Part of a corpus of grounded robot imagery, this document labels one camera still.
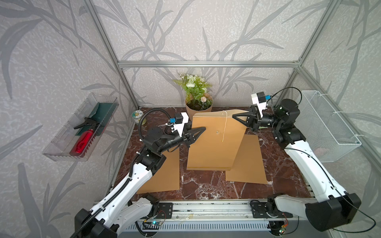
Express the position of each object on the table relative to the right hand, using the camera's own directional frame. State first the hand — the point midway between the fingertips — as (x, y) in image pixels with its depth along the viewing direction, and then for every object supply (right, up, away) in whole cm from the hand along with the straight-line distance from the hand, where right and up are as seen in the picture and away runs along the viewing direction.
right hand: (233, 116), depth 61 cm
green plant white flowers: (-17, +21, +32) cm, 42 cm away
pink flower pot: (-12, +10, +40) cm, 43 cm away
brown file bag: (-6, -14, +6) cm, 17 cm away
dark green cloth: (-62, 0, +10) cm, 62 cm away
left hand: (-13, -5, -1) cm, 14 cm away
